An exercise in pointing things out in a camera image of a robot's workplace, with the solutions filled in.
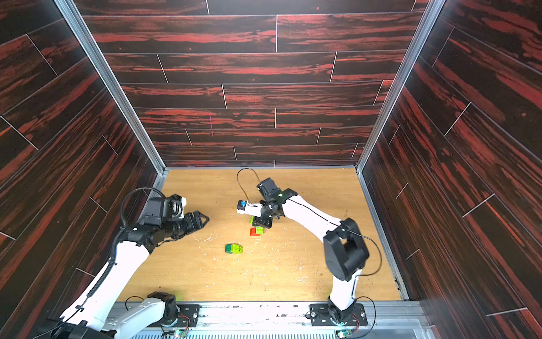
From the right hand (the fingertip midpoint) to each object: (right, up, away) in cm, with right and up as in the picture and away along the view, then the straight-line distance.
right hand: (260, 215), depth 89 cm
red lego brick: (-4, -8, +6) cm, 11 cm away
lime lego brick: (-1, -7, +4) cm, 8 cm away
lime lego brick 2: (-10, -14, -1) cm, 17 cm away
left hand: (-21, -1, -10) cm, 23 cm away
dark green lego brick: (-14, -14, -1) cm, 20 cm away
